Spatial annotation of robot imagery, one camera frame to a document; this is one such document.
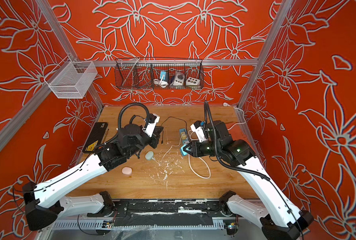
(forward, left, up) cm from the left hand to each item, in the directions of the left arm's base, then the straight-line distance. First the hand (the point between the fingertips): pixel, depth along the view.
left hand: (162, 126), depth 67 cm
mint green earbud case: (-1, +10, -28) cm, 29 cm away
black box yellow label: (+12, +51, -32) cm, 61 cm away
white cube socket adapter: (+40, -13, -3) cm, 42 cm away
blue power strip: (+11, -12, -28) cm, 33 cm away
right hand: (-9, -10, -4) cm, 14 cm away
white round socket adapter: (+38, -6, 0) cm, 38 cm away
